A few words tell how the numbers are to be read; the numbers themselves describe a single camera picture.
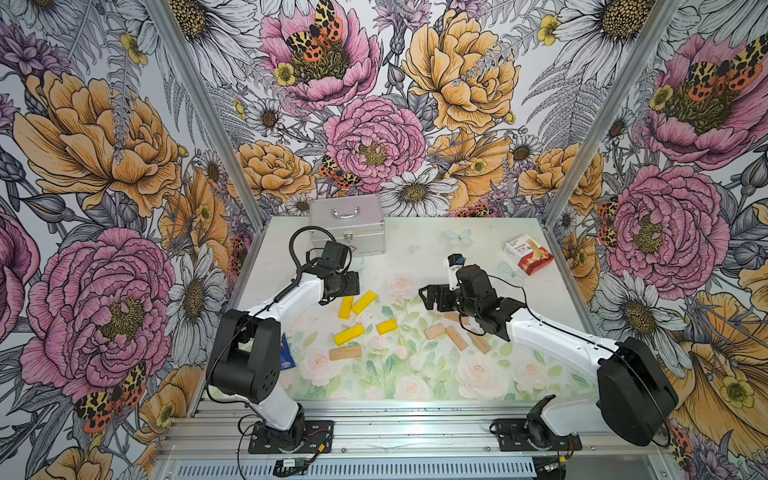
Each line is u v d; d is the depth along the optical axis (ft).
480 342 2.92
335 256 2.40
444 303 2.49
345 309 3.17
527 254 3.54
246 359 1.49
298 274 2.05
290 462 2.34
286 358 2.83
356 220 3.38
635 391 1.38
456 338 2.96
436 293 2.51
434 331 3.01
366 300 3.26
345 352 2.89
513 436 2.40
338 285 2.55
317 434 2.45
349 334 3.01
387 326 3.08
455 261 2.50
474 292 2.17
